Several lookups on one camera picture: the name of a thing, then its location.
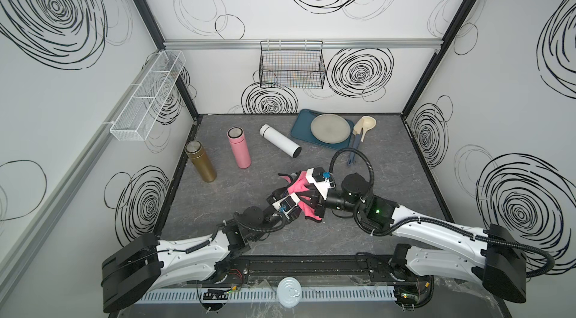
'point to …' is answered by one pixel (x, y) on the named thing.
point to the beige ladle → (365, 123)
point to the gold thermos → (195, 149)
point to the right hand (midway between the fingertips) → (296, 195)
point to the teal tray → (301, 128)
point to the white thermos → (280, 140)
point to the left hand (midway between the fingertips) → (299, 192)
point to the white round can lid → (289, 292)
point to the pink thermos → (236, 136)
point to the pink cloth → (300, 184)
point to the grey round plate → (330, 128)
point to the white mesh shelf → (135, 122)
